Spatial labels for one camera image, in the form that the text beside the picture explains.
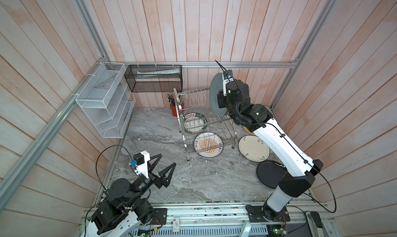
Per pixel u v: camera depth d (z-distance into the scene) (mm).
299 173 419
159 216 734
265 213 661
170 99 1308
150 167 614
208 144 988
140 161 510
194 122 986
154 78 1040
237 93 450
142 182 528
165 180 524
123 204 463
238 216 750
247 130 492
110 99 730
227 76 529
